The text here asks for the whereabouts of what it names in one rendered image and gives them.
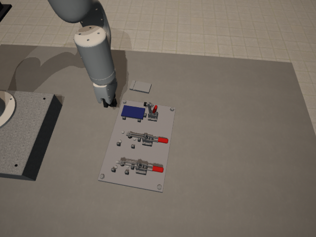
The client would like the grey toggle clamp with red handle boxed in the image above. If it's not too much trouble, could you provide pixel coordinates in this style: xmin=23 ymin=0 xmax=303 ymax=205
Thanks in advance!
xmin=118 ymin=160 xmax=163 ymax=175

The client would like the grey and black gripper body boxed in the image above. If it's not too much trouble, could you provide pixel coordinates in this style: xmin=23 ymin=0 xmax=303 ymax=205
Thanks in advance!
xmin=93 ymin=77 xmax=118 ymax=105

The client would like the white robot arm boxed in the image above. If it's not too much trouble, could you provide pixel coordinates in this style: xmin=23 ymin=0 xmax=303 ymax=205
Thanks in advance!
xmin=0 ymin=0 xmax=116 ymax=128

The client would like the blue plate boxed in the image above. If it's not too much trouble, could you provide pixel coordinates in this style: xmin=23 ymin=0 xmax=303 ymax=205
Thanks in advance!
xmin=121 ymin=105 xmax=145 ymax=120

